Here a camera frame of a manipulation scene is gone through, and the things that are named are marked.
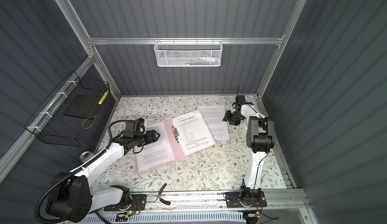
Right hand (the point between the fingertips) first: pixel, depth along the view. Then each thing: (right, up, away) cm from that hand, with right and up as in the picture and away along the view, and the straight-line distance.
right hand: (228, 121), depth 102 cm
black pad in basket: (-79, +10, -26) cm, 84 cm away
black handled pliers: (-40, -37, -27) cm, 61 cm away
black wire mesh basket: (-86, +2, -38) cm, 94 cm away
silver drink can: (-78, -15, -27) cm, 84 cm away
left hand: (-46, -8, -15) cm, 49 cm away
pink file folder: (-33, -19, -13) cm, 41 cm away
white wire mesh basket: (-29, +55, +22) cm, 66 cm away
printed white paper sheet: (-46, -18, -13) cm, 51 cm away
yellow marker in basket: (-73, +15, -20) cm, 77 cm away
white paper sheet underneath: (-24, -8, -3) cm, 25 cm away
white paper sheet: (-9, +3, +7) cm, 12 cm away
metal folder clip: (-35, -7, -5) cm, 37 cm away
